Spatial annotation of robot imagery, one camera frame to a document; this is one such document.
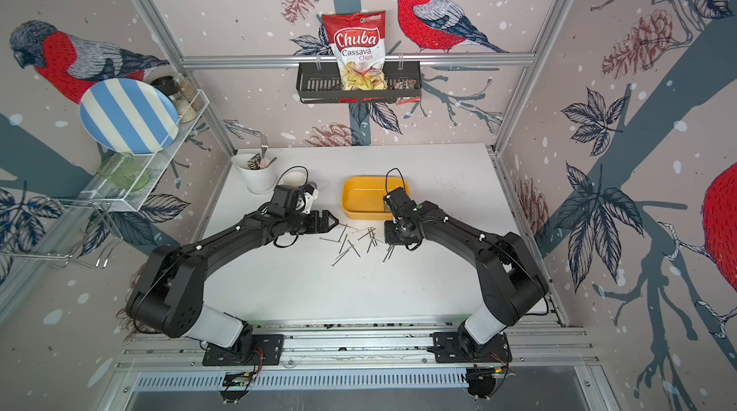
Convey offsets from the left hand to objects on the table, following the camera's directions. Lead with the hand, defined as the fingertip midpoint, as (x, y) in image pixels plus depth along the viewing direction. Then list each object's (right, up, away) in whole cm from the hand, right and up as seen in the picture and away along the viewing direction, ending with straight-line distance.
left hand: (332, 216), depth 89 cm
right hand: (+19, -6, 0) cm, 20 cm away
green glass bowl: (-49, +15, -20) cm, 54 cm away
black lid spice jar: (-42, +32, -6) cm, 53 cm away
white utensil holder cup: (-28, +14, +12) cm, 34 cm away
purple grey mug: (-16, +13, +15) cm, 25 cm away
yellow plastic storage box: (+9, +5, +17) cm, 20 cm away
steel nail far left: (-3, -9, +6) cm, 11 cm away
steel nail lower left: (+2, -13, +1) cm, 14 cm away
